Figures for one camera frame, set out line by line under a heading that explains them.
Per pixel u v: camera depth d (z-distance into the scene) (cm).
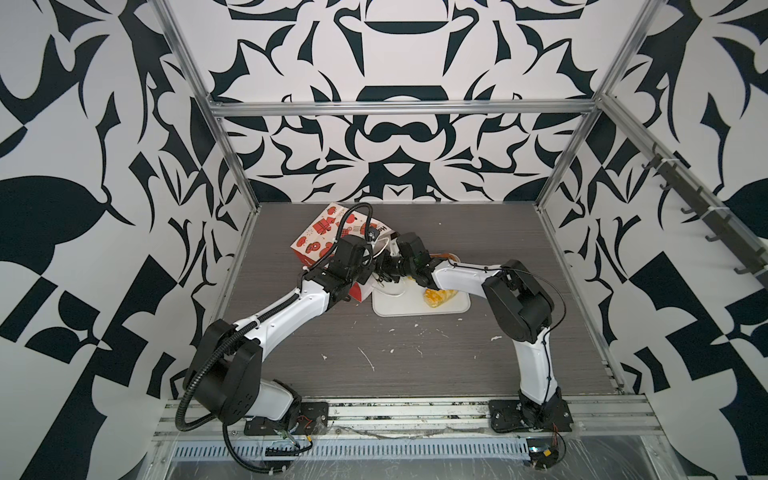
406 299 94
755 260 50
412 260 77
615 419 75
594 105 91
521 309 54
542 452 71
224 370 42
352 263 66
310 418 74
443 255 102
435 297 91
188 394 37
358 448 65
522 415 67
